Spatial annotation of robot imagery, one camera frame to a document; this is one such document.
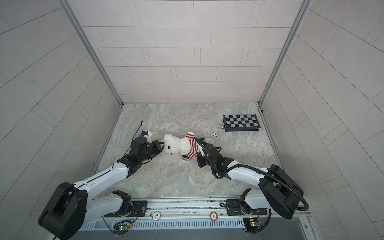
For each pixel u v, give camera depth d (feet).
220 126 3.33
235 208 2.35
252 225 2.23
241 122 3.34
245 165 1.75
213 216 2.28
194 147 2.70
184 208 2.40
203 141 2.39
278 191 1.37
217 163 2.11
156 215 2.28
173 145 2.63
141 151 2.15
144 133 2.52
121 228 2.14
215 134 3.25
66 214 1.29
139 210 2.31
